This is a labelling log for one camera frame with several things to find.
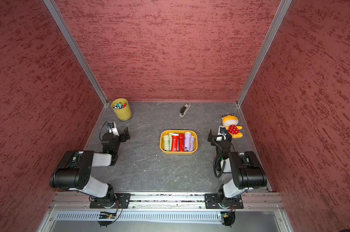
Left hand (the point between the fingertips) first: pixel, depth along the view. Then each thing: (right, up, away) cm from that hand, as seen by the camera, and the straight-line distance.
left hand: (120, 130), depth 93 cm
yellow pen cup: (-1, +11, +7) cm, 13 cm away
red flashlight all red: (+40, -4, -2) cm, 41 cm away
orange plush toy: (+76, +5, +7) cm, 76 cm away
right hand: (+64, 0, -2) cm, 64 cm away
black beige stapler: (+43, +15, +18) cm, 49 cm away
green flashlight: (+31, -8, -1) cm, 32 cm away
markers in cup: (-5, +17, +11) cm, 21 cm away
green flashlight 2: (+33, -3, -1) cm, 34 cm away
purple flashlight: (+47, -8, -2) cm, 48 cm away
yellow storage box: (+31, -1, +2) cm, 31 cm away
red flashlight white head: (+36, -6, -4) cm, 37 cm away
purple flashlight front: (+45, -6, -3) cm, 45 cm away
